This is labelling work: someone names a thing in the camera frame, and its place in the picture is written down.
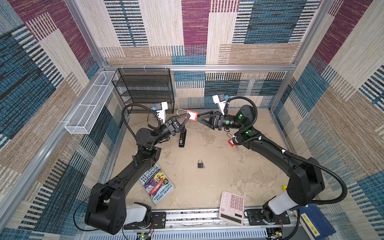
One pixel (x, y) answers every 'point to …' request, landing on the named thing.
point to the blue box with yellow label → (316, 222)
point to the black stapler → (182, 137)
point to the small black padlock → (200, 164)
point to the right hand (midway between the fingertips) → (197, 120)
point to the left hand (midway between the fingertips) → (190, 116)
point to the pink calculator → (232, 208)
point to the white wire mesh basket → (82, 121)
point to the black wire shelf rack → (145, 86)
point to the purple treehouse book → (157, 183)
